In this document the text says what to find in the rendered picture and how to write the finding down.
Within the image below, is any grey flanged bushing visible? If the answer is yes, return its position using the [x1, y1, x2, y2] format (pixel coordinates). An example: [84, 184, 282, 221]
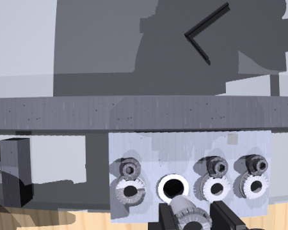
[169, 195, 212, 230]

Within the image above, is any dark grey rectangular bar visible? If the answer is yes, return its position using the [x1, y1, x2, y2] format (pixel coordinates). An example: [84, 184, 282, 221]
[0, 138, 33, 208]

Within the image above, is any black l-shaped rod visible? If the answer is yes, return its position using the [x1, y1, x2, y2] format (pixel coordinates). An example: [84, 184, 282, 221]
[184, 2, 229, 60]

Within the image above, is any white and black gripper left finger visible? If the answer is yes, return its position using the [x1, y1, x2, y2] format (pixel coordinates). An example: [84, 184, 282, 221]
[148, 203, 179, 230]

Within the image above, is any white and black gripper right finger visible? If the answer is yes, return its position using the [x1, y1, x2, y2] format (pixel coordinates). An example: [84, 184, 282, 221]
[209, 201, 265, 230]

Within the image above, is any long black rectangular bar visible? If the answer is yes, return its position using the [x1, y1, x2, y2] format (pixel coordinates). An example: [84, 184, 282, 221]
[0, 95, 288, 131]

